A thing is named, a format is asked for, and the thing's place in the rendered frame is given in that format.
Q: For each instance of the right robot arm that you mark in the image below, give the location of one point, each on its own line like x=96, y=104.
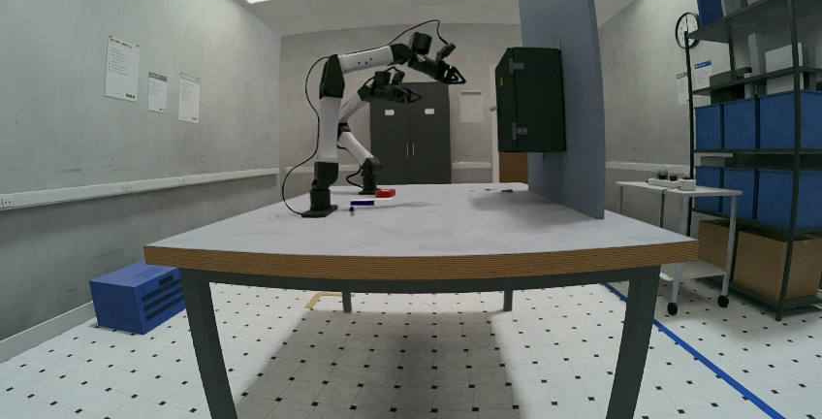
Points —
x=331, y=93

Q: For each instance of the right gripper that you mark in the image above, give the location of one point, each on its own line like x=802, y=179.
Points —
x=436, y=70

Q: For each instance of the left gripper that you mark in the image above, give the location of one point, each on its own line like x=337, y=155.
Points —
x=390, y=93

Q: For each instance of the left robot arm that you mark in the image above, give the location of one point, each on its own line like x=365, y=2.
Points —
x=370, y=165

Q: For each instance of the dark grey wall panel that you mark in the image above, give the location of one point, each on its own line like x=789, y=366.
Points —
x=578, y=183

